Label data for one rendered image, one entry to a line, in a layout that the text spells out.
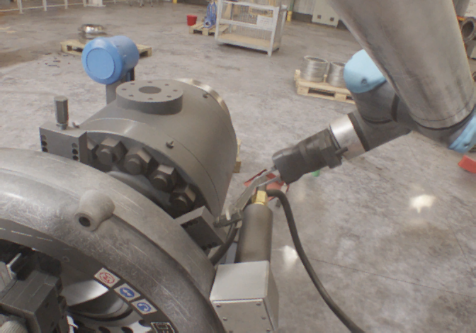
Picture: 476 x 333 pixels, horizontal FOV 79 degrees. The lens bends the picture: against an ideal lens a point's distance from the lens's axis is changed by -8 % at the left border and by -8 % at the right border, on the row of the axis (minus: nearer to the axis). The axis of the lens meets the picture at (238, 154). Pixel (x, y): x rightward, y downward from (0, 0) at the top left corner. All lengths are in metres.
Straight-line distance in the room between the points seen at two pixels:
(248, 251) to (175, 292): 0.18
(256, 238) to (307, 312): 0.96
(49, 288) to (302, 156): 0.53
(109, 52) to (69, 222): 0.77
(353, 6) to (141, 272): 0.44
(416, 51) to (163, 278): 0.45
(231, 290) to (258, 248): 0.12
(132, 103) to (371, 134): 0.65
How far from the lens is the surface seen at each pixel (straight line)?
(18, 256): 0.64
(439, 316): 1.92
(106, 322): 0.96
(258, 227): 0.69
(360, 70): 0.55
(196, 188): 0.84
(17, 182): 0.56
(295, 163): 0.69
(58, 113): 0.57
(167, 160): 0.82
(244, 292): 0.56
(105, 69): 1.20
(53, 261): 0.72
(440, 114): 0.43
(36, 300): 0.61
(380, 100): 0.54
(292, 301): 1.60
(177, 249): 0.53
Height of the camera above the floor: 1.27
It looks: 30 degrees down
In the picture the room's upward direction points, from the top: 9 degrees clockwise
